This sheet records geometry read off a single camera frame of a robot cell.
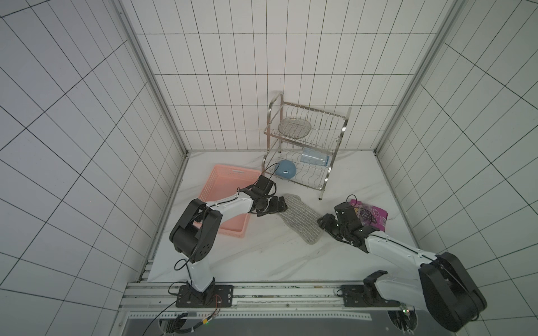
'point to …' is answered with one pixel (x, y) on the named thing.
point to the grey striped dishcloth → (301, 218)
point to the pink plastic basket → (223, 180)
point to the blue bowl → (286, 169)
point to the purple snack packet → (370, 215)
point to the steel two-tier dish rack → (302, 143)
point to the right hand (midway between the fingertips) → (313, 222)
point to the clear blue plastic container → (311, 156)
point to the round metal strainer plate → (295, 127)
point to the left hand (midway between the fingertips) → (276, 212)
